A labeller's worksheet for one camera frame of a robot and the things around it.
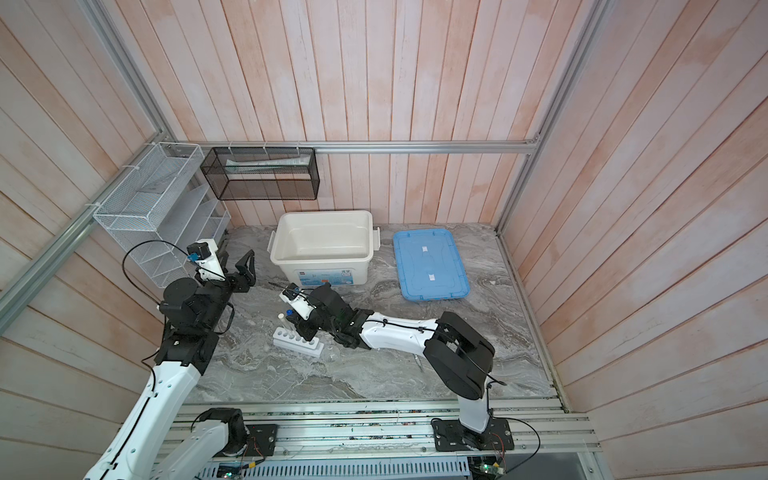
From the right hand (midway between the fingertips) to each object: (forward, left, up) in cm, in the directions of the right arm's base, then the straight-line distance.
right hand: (290, 315), depth 80 cm
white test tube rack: (-3, +2, -10) cm, 10 cm away
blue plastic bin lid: (+31, -42, -16) cm, 55 cm away
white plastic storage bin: (+35, +2, -12) cm, 37 cm away
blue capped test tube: (0, 0, +2) cm, 2 cm away
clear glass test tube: (-1, +2, +2) cm, 3 cm away
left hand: (+7, +9, +17) cm, 20 cm away
